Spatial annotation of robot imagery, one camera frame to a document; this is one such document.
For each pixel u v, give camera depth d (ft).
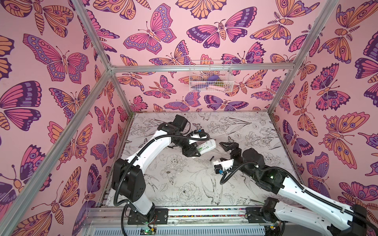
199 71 3.14
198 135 2.25
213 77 3.13
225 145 2.15
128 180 1.43
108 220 2.40
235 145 2.12
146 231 2.38
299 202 1.57
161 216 2.41
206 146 2.45
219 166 1.98
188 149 2.28
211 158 3.10
